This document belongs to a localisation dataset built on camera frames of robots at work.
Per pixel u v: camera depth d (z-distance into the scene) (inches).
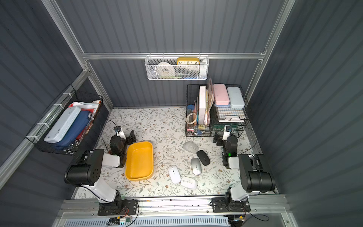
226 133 31.8
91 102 32.7
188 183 31.2
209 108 35.6
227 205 26.3
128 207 29.0
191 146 36.9
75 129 26.4
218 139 33.0
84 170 20.7
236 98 37.9
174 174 32.6
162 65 32.5
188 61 34.4
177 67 34.8
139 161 37.9
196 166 34.1
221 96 36.2
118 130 31.2
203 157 35.7
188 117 41.8
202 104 34.0
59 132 24.8
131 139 34.2
